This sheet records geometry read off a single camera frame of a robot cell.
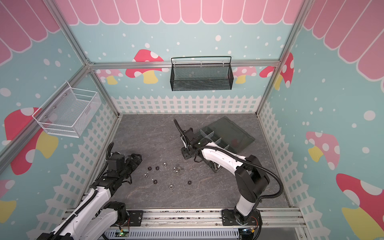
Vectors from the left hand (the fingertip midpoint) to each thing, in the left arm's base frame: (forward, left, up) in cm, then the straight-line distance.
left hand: (138, 162), depth 86 cm
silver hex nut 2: (-5, -4, -7) cm, 9 cm away
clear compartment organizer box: (+29, -55, -8) cm, 63 cm away
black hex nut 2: (0, -10, -8) cm, 12 cm away
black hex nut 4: (-8, -30, -8) cm, 32 cm away
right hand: (+6, -28, +4) cm, 29 cm away
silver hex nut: (+3, -14, -7) cm, 16 cm away
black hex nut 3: (-8, -10, -8) cm, 15 cm away
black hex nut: (0, -5, -8) cm, 9 cm away
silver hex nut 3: (-11, -20, -7) cm, 24 cm away
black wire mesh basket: (+49, -36, +28) cm, 67 cm away
